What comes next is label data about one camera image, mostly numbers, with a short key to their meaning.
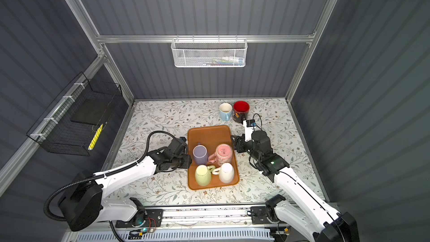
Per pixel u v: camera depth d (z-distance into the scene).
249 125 0.67
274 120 1.10
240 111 1.02
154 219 0.72
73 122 0.73
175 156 0.67
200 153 0.85
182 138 0.79
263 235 0.71
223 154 0.81
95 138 0.68
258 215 0.73
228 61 0.91
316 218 0.41
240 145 0.68
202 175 0.76
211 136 1.02
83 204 0.41
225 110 1.05
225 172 0.77
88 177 0.44
